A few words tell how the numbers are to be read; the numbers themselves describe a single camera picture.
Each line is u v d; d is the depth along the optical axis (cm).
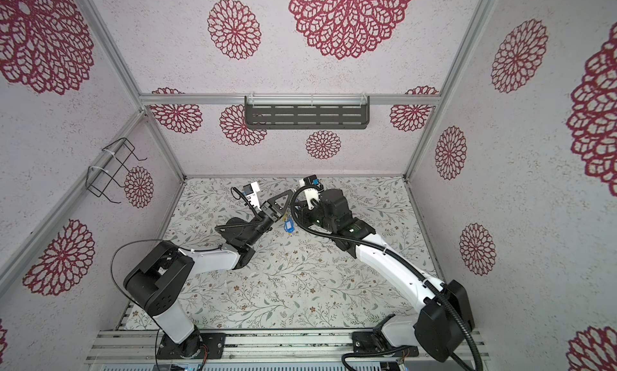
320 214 65
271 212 68
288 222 78
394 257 48
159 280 47
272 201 73
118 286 47
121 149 82
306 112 94
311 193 66
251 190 71
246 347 75
